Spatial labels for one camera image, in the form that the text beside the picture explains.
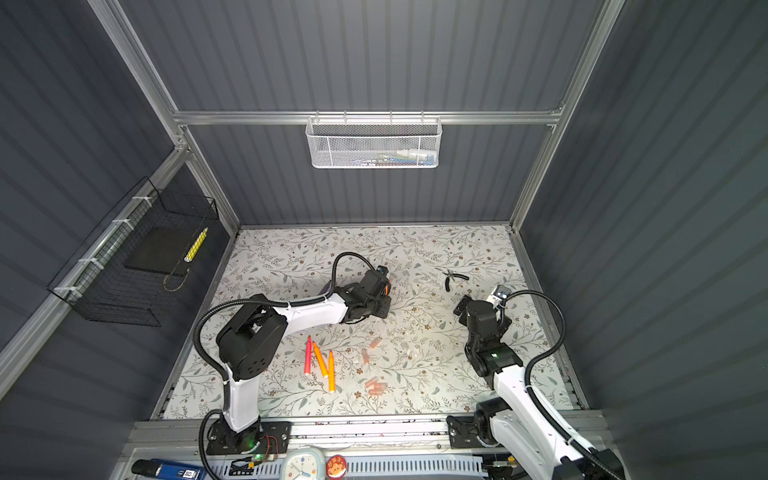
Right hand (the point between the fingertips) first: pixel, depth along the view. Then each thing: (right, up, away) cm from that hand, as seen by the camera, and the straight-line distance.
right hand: (485, 304), depth 83 cm
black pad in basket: (-83, +15, -9) cm, 85 cm away
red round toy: (-39, -36, -13) cm, 55 cm away
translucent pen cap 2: (-34, -16, +4) cm, 38 cm away
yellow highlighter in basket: (-78, +16, -5) cm, 80 cm away
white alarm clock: (-47, -34, -15) cm, 60 cm away
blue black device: (-77, -35, -16) cm, 86 cm away
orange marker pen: (-27, +5, -6) cm, 28 cm away
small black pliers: (-5, +6, +22) cm, 24 cm away
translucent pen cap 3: (-31, -24, -2) cm, 39 cm away
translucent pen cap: (-31, -13, +6) cm, 34 cm away
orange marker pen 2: (-47, -17, +3) cm, 50 cm away
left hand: (-28, -1, +12) cm, 30 cm away
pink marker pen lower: (-51, -16, +4) cm, 53 cm away
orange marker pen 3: (-43, -20, +1) cm, 48 cm away
